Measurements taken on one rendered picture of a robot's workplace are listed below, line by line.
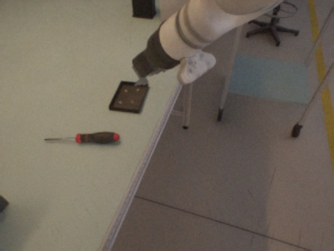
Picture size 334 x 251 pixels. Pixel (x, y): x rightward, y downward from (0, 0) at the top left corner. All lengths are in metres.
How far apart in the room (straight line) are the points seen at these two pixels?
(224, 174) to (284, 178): 0.39
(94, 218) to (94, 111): 0.28
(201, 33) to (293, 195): 1.51
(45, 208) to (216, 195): 1.25
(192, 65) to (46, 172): 0.37
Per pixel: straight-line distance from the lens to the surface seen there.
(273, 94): 1.89
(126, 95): 0.69
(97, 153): 0.57
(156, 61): 0.47
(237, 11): 0.32
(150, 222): 1.55
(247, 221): 1.62
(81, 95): 0.73
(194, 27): 0.38
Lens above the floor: 1.44
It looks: 47 degrees down
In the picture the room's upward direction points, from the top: 1 degrees counter-clockwise
